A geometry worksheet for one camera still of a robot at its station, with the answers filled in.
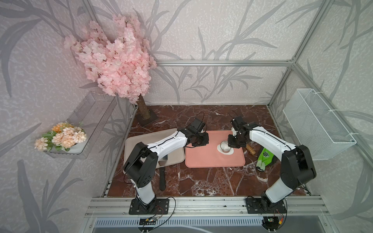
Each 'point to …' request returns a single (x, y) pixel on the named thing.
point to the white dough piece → (229, 153)
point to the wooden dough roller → (252, 152)
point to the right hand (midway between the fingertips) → (229, 144)
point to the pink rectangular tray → (207, 155)
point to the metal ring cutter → (225, 147)
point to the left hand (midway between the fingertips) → (209, 141)
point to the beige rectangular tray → (174, 157)
